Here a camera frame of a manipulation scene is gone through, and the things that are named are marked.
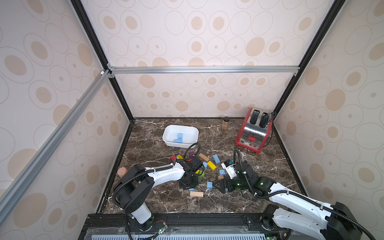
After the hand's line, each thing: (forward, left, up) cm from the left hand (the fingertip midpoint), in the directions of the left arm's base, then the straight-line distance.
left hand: (199, 187), depth 84 cm
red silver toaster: (+30, -34, +15) cm, 48 cm away
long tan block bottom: (-3, +1, 0) cm, 3 cm away
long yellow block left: (+20, +13, -1) cm, 23 cm away
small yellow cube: (+8, +1, +2) cm, 9 cm away
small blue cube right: (+9, -13, +2) cm, 16 cm away
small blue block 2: (+14, -4, +1) cm, 15 cm away
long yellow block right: (+14, -8, -1) cm, 16 cm away
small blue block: (+36, +13, 0) cm, 39 cm away
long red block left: (+20, +17, -1) cm, 26 cm away
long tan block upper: (+20, -3, -1) cm, 20 cm away
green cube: (+9, -1, 0) cm, 9 cm away
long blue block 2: (+33, +15, -1) cm, 36 cm away
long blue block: (+19, -12, -1) cm, 22 cm away
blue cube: (-1, +4, 0) cm, 4 cm away
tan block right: (+6, -12, +2) cm, 14 cm away
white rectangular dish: (+38, +6, -1) cm, 38 cm away
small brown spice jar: (+44, -19, +3) cm, 48 cm away
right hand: (+2, -13, +6) cm, 14 cm away
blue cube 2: (+1, -6, +2) cm, 6 cm away
